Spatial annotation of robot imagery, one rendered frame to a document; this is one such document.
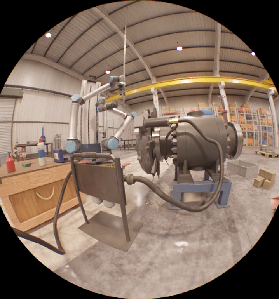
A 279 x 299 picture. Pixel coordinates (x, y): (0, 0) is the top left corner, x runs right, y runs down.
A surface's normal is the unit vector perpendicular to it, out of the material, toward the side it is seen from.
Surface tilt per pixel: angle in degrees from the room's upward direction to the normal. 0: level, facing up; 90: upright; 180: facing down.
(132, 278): 0
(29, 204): 90
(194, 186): 90
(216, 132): 76
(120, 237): 0
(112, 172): 90
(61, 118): 90
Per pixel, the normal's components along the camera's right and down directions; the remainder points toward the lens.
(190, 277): -0.05, -1.00
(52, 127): 0.89, -0.01
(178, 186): -0.35, 0.08
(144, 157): -0.33, 0.41
